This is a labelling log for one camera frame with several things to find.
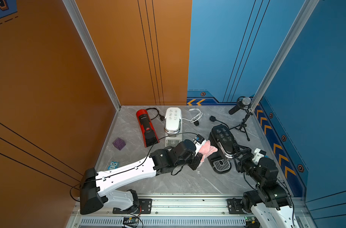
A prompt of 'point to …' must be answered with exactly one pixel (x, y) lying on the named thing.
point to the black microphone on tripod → (243, 102)
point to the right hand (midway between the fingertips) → (231, 150)
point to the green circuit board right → (248, 218)
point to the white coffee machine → (173, 127)
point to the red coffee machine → (149, 134)
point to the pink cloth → (206, 149)
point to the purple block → (119, 143)
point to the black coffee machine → (220, 161)
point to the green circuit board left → (130, 220)
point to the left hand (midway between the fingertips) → (202, 154)
